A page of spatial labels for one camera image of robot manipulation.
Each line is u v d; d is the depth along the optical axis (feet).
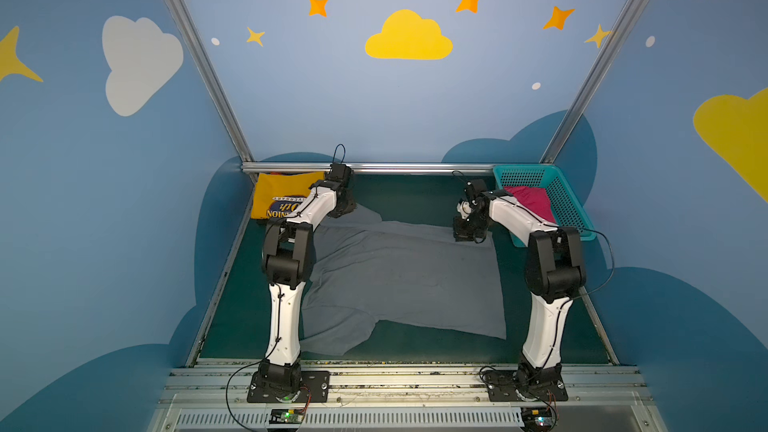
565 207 3.49
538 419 2.33
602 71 2.90
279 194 3.43
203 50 2.76
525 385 2.19
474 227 2.80
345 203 3.14
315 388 2.41
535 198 3.64
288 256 1.92
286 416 2.32
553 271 1.79
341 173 2.82
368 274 3.14
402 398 2.40
